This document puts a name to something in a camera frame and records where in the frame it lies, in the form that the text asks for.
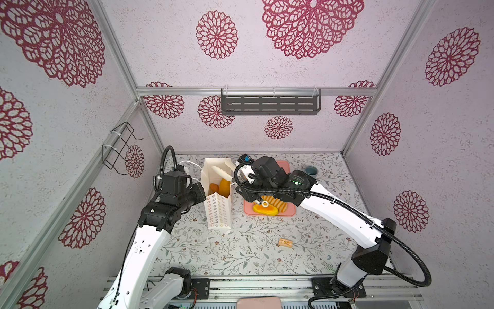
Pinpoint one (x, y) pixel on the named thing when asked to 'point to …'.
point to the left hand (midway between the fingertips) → (203, 192)
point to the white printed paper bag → (218, 208)
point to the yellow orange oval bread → (269, 210)
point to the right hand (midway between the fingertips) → (240, 182)
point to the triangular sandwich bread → (213, 188)
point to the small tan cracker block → (285, 243)
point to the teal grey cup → (311, 170)
